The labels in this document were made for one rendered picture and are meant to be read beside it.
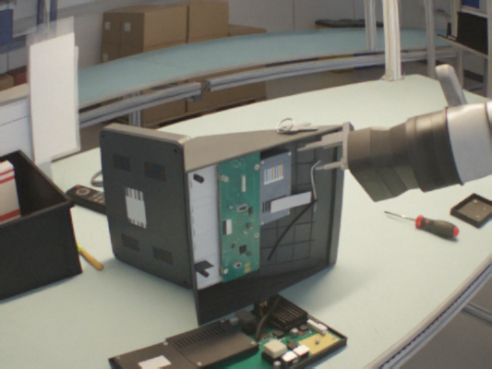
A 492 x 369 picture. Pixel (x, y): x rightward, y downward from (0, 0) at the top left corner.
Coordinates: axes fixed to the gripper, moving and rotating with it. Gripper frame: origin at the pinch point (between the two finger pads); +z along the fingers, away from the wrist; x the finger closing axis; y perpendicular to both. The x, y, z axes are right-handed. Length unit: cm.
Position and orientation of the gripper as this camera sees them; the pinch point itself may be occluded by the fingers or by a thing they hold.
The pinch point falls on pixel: (307, 160)
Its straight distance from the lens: 61.3
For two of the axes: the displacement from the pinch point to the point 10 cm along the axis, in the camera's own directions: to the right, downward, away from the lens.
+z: -8.2, 2.0, 5.3
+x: 5.6, 4.7, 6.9
